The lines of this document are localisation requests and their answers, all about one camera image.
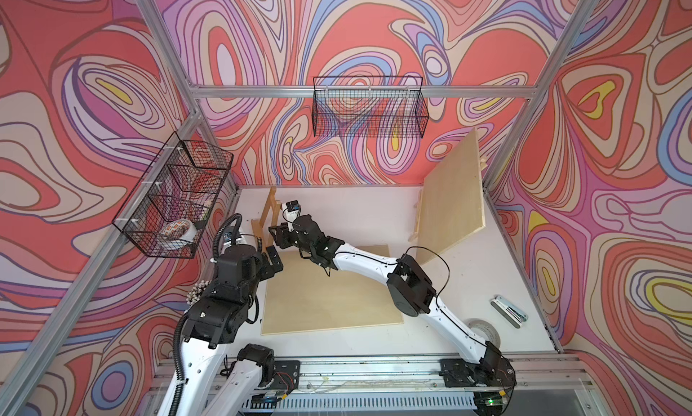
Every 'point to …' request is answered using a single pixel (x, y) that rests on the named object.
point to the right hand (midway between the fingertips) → (275, 232)
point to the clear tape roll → (484, 330)
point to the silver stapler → (508, 311)
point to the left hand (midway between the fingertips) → (262, 252)
